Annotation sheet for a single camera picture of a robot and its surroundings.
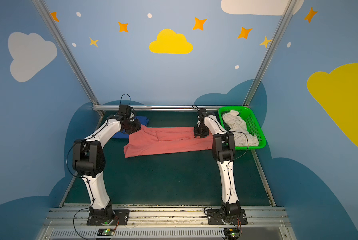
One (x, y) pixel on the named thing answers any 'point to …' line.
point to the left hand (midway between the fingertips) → (142, 127)
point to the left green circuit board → (105, 232)
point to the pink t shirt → (147, 140)
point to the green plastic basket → (249, 119)
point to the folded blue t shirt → (144, 121)
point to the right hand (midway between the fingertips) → (198, 134)
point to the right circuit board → (231, 233)
